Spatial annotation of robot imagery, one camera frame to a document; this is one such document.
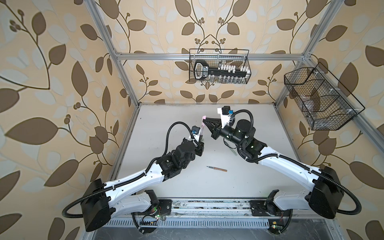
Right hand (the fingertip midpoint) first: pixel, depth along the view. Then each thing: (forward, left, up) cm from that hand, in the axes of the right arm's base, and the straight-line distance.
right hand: (205, 120), depth 68 cm
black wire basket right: (+7, -60, +2) cm, 60 cm away
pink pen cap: (+1, +1, +1) cm, 2 cm away
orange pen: (-10, -8, -33) cm, 35 cm away
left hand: (-2, +1, -9) cm, 9 cm away
